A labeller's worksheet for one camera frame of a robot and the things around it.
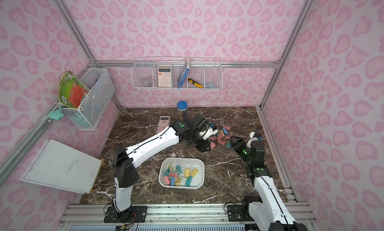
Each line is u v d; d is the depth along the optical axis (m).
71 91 0.73
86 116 0.72
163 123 1.09
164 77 0.94
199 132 0.71
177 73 1.00
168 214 0.75
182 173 0.85
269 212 0.45
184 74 0.88
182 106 0.95
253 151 0.62
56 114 0.62
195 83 0.98
